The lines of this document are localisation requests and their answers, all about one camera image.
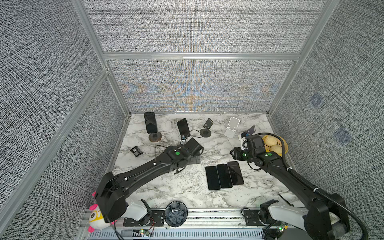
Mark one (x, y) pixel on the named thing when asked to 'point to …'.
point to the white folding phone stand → (233, 123)
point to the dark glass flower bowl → (175, 213)
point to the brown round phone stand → (155, 137)
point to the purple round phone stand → (251, 130)
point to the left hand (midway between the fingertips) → (191, 157)
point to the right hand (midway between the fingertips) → (233, 151)
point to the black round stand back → (206, 132)
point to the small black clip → (136, 151)
